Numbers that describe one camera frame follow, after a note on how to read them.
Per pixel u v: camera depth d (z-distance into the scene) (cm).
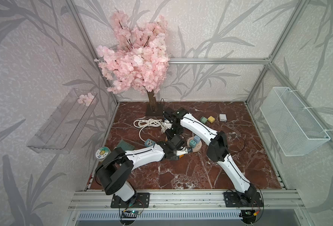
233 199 73
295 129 62
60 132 68
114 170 44
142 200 73
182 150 76
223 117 109
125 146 94
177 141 68
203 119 107
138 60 59
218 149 59
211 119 108
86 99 77
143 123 104
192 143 89
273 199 75
